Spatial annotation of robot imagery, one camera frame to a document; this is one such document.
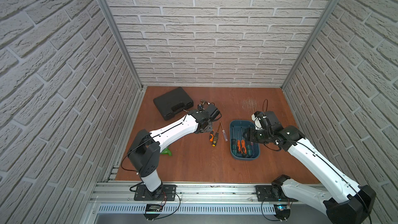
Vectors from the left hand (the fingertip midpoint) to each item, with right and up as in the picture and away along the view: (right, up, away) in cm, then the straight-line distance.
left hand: (208, 125), depth 85 cm
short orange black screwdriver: (+2, -8, +7) cm, 11 cm away
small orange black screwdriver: (+18, -12, +3) cm, 22 cm away
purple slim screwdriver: (+26, -12, +4) cm, 29 cm away
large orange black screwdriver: (+21, -14, 0) cm, 25 cm away
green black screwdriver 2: (+23, -14, 0) cm, 27 cm away
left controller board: (-26, -36, -15) cm, 47 cm away
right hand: (+21, -4, -8) cm, 22 cm away
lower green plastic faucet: (-23, -15, 0) cm, 27 cm away
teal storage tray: (+20, -1, +11) cm, 22 cm away
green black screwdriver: (+15, -13, +1) cm, 20 cm away
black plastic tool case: (-24, +13, +19) cm, 33 cm away
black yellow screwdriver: (+5, -9, +5) cm, 11 cm away
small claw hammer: (-2, +13, +25) cm, 28 cm away
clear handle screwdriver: (+10, -6, +10) cm, 15 cm away
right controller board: (+35, -38, -14) cm, 53 cm away
